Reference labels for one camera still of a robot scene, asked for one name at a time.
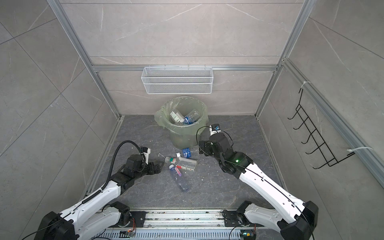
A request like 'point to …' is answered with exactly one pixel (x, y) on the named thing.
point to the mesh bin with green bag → (182, 136)
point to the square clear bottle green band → (186, 162)
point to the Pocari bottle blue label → (192, 117)
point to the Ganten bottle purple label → (179, 178)
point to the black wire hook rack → (314, 136)
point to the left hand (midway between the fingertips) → (157, 160)
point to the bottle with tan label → (174, 116)
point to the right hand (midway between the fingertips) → (207, 139)
